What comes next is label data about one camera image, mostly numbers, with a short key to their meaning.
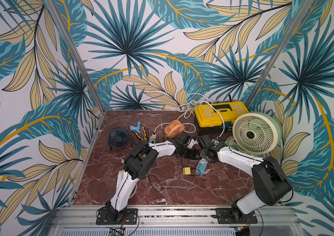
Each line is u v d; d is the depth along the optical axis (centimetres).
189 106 117
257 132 76
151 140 94
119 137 92
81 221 75
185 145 82
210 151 67
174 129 93
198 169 87
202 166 88
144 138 101
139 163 55
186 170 87
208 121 94
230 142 100
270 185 45
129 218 72
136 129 106
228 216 73
